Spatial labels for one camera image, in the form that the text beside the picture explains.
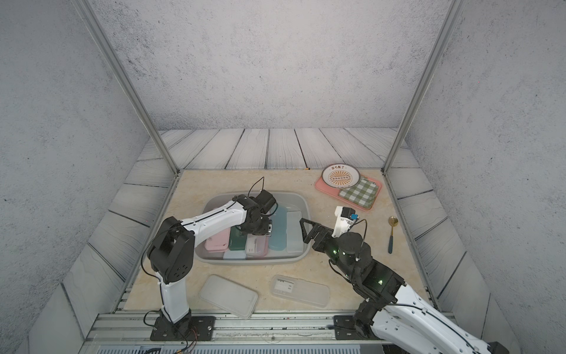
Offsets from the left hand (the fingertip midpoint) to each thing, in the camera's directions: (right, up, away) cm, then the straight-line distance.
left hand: (265, 233), depth 90 cm
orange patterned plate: (+37, +25, +28) cm, 53 cm away
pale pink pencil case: (-18, -3, -4) cm, 18 cm away
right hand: (+16, +8, -24) cm, 30 cm away
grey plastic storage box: (+14, +12, +7) cm, 20 cm away
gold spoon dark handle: (+56, +4, +8) cm, 56 cm away
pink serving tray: (+32, +16, +18) cm, 40 cm away
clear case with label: (+14, -19, -9) cm, 25 cm away
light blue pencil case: (-12, -8, -3) cm, 14 cm away
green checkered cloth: (+46, +15, +18) cm, 52 cm away
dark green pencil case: (-11, -2, -1) cm, 11 cm away
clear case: (-3, -4, -4) cm, 6 cm away
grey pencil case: (-11, -20, -11) cm, 25 cm away
